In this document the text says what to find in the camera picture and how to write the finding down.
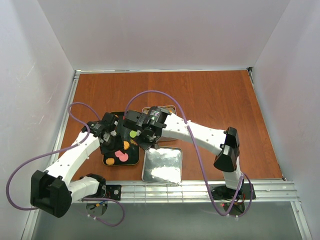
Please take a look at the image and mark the black cookie tray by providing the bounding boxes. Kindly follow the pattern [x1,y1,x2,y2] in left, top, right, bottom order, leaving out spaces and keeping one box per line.
[102,111,140,166]

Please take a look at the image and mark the silver metal tongs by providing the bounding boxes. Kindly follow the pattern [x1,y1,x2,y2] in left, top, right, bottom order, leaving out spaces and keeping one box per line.
[150,143,161,150]

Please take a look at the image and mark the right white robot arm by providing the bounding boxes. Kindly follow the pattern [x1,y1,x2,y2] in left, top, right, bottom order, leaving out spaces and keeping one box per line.
[159,111,244,191]

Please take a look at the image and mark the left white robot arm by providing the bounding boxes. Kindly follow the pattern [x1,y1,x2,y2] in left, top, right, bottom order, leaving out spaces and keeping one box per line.
[30,119,123,218]

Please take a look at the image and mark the pink sandwich cookie upper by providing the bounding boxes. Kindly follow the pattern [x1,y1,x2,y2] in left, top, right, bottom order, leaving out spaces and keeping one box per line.
[114,150,125,159]

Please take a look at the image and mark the pink sandwich cookie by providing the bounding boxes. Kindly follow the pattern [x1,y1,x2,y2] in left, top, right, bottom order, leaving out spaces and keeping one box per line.
[119,153,129,162]
[114,150,125,159]

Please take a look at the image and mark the orange dotted round cookie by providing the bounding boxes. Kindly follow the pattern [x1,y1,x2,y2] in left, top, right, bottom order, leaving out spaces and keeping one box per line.
[123,141,130,151]

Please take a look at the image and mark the green sandwich cookie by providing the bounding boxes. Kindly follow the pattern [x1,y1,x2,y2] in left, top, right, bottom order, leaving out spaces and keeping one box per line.
[129,130,138,139]

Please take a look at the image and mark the orange scalloped cookie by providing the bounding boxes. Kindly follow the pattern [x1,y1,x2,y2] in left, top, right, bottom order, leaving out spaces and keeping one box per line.
[105,157,115,166]

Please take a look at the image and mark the pink sandwich cookie lower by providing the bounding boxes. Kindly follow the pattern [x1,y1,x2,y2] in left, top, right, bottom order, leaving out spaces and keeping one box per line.
[119,153,129,162]

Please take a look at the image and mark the silver tin lid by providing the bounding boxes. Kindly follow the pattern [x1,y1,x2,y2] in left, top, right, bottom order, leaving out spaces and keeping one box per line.
[141,146,183,185]

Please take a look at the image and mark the silver cookie tin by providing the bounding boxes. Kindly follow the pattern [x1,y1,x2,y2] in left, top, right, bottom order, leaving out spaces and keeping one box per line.
[141,104,180,142]

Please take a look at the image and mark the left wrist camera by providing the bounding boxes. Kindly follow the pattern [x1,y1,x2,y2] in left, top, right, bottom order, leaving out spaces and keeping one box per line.
[102,112,119,132]

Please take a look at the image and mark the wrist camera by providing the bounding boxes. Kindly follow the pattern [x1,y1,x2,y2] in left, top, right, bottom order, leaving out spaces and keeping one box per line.
[102,112,119,132]
[123,110,142,131]

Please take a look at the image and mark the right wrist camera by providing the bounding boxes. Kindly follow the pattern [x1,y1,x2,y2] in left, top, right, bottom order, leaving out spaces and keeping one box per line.
[123,110,142,131]

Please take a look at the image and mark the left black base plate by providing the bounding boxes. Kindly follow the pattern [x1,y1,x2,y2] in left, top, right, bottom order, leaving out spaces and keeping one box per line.
[102,184,122,201]

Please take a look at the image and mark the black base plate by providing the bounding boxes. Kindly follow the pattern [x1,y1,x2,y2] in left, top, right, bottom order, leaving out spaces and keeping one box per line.
[102,184,122,201]
[209,183,256,201]

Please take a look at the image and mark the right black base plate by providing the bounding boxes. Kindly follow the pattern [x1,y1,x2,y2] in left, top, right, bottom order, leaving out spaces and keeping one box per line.
[209,183,256,201]

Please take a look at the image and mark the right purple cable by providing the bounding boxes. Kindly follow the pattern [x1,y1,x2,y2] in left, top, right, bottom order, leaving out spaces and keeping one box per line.
[124,90,254,217]

